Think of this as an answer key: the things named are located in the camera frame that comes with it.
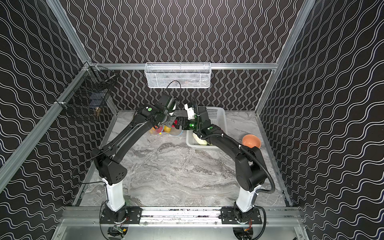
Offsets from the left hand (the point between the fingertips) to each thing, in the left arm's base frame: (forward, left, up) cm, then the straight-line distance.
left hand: (172, 116), depth 81 cm
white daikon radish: (+2, -14, -24) cm, 28 cm away
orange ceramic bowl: (+1, -48, -22) cm, 53 cm away
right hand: (+1, -2, -5) cm, 5 cm away
